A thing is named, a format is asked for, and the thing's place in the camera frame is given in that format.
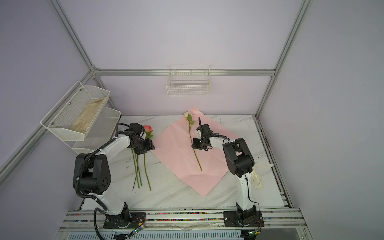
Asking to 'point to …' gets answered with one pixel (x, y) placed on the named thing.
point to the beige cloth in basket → (83, 122)
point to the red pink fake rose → (149, 133)
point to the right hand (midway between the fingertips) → (191, 145)
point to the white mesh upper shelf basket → (74, 116)
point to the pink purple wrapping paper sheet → (200, 169)
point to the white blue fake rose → (134, 168)
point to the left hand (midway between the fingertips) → (150, 150)
